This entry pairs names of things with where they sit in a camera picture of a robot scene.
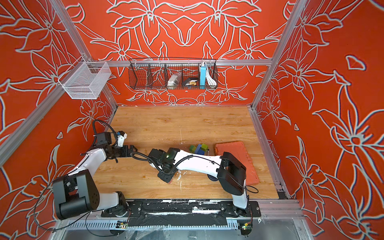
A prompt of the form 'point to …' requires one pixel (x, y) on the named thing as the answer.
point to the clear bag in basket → (175, 79)
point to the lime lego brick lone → (204, 147)
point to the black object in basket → (192, 81)
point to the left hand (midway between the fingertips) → (129, 149)
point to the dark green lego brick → (191, 147)
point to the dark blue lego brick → (199, 150)
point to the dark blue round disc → (211, 178)
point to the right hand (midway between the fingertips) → (163, 177)
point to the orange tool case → (237, 151)
